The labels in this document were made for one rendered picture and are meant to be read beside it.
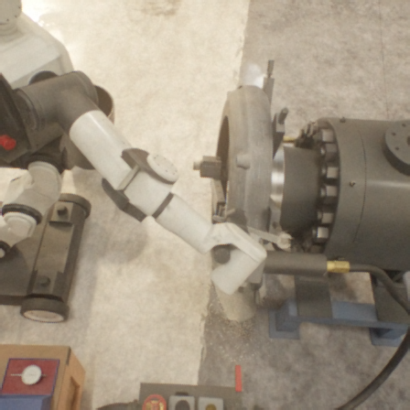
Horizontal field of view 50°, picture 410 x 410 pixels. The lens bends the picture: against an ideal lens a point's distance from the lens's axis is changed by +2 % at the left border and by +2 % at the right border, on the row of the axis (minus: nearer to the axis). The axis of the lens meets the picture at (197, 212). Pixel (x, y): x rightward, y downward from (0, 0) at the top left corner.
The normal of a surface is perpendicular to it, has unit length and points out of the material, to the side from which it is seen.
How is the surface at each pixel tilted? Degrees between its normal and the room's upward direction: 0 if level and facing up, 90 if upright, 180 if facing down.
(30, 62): 40
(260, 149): 17
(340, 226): 57
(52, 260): 0
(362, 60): 0
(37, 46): 3
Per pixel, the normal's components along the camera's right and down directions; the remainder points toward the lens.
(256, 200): 0.03, 0.19
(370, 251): -0.01, 0.73
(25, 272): 0.08, -0.51
